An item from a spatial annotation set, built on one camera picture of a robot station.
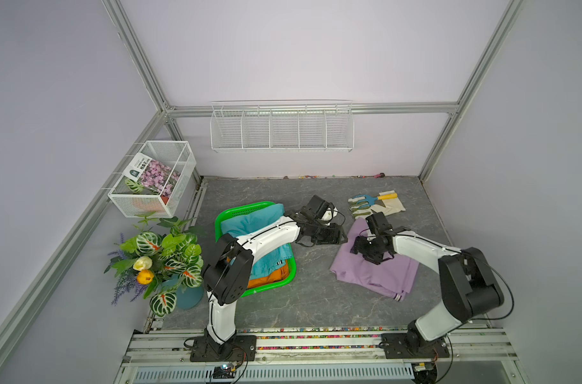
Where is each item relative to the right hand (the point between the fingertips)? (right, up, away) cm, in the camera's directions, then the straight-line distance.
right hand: (356, 251), depth 93 cm
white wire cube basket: (-74, +20, -21) cm, 80 cm away
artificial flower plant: (-56, +6, -36) cm, 67 cm away
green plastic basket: (-46, +17, +5) cm, 49 cm away
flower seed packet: (-69, +28, -19) cm, 77 cm away
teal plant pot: (-50, -4, -34) cm, 61 cm away
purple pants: (+11, -8, -8) cm, 16 cm away
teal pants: (-45, +10, -2) cm, 47 cm away
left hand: (-7, +6, -10) cm, 13 cm away
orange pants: (-30, -6, -10) cm, 32 cm away
